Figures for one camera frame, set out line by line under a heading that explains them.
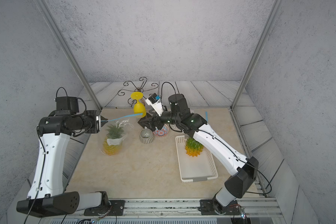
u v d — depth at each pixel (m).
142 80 0.93
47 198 0.37
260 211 0.72
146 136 1.02
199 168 0.84
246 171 0.40
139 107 0.90
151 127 0.59
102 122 0.63
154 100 0.55
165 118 0.58
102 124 0.62
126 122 0.76
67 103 0.50
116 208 0.73
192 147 0.85
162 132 1.04
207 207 0.73
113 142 0.78
